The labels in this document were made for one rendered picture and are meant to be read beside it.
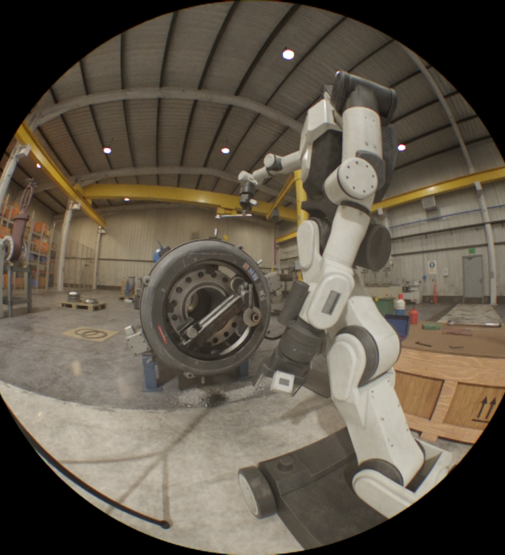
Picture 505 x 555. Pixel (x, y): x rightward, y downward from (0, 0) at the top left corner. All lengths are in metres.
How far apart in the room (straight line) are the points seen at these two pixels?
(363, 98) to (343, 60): 8.14
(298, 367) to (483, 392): 0.90
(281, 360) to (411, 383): 0.78
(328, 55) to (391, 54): 2.30
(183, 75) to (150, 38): 2.21
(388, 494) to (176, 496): 0.64
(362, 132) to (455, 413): 1.11
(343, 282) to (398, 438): 0.40
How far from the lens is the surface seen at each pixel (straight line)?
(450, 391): 1.05
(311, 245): 0.53
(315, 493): 0.66
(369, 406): 0.49
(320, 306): 0.36
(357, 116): 0.47
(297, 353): 0.41
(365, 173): 0.38
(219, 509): 0.81
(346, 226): 0.38
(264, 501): 0.63
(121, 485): 0.91
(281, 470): 0.64
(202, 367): 1.05
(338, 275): 0.35
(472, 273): 10.85
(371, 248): 0.45
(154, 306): 0.93
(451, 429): 1.15
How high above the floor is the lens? 0.73
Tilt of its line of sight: 3 degrees up
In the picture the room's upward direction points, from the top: 1 degrees clockwise
